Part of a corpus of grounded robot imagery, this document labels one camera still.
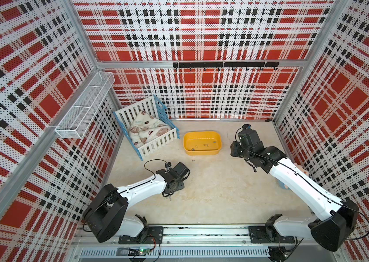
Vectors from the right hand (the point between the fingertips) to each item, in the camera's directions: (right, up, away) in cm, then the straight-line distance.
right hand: (236, 146), depth 78 cm
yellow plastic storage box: (-15, 0, +30) cm, 34 cm away
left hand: (-29, -21, +9) cm, 37 cm away
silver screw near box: (-21, -10, +22) cm, 32 cm away
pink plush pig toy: (+38, -13, +8) cm, 41 cm away
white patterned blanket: (-56, +11, +36) cm, 68 cm away
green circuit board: (-42, -45, -9) cm, 62 cm away
